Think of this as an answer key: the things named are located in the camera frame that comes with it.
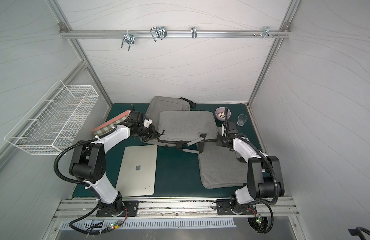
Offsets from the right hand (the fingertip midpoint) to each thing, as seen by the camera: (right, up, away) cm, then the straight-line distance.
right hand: (223, 139), depth 93 cm
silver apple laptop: (-51, -18, -9) cm, 55 cm away
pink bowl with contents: (+2, +17, +18) cm, 24 cm away
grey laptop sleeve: (-4, -15, -9) cm, 18 cm away
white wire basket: (-86, +9, -27) cm, 90 cm away
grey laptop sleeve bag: (-31, +8, +3) cm, 32 cm away
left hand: (-40, +3, -2) cm, 40 cm away
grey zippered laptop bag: (-45, +24, +22) cm, 55 cm away
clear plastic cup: (+17, +13, +15) cm, 26 cm away
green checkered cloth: (-80, +7, +14) cm, 81 cm away
